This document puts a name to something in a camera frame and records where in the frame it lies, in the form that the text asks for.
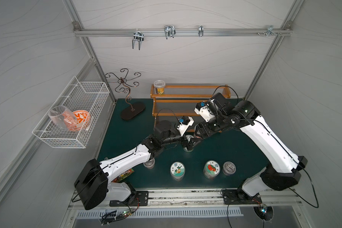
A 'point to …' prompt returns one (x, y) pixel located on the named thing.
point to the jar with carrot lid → (177, 171)
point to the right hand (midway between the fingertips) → (201, 129)
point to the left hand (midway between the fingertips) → (198, 133)
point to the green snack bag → (121, 176)
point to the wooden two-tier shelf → (180, 100)
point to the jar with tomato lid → (211, 169)
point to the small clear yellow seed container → (159, 86)
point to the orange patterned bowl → (83, 118)
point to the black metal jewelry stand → (123, 82)
